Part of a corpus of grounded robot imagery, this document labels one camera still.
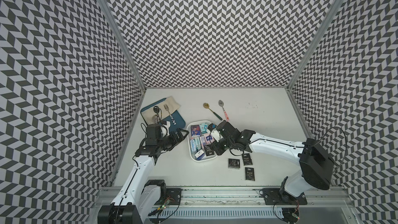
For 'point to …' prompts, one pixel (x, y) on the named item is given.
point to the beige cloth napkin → (163, 109)
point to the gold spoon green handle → (206, 105)
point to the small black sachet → (208, 150)
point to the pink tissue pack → (202, 140)
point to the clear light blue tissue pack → (194, 145)
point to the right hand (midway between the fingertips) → (212, 149)
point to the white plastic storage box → (193, 158)
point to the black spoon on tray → (158, 111)
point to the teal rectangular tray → (175, 120)
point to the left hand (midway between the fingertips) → (184, 137)
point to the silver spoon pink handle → (221, 103)
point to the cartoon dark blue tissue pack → (196, 130)
